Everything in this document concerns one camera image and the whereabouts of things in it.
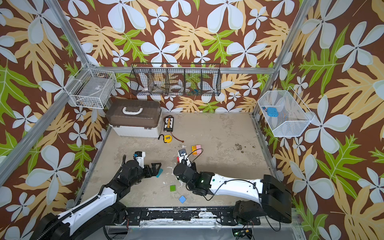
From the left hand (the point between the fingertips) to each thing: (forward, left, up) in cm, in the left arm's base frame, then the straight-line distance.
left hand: (155, 163), depth 85 cm
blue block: (-17, -16, -8) cm, 25 cm away
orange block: (+9, -23, -4) cm, 25 cm away
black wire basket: (+49, -10, +23) cm, 55 cm away
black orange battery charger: (+34, -4, -7) cm, 35 cm away
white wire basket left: (+35, +37, +26) cm, 57 cm away
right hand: (-3, -14, +7) cm, 16 cm away
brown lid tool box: (+24, +14, +12) cm, 30 cm away
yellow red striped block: (+13, -23, -4) cm, 26 cm away
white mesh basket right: (+17, -75, +22) cm, 80 cm away
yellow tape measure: (+22, -4, -7) cm, 24 cm away
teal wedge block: (-7, -4, +3) cm, 9 cm away
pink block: (+13, -26, -3) cm, 29 cm away
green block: (-11, -10, -9) cm, 18 cm away
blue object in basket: (+24, -68, +18) cm, 75 cm away
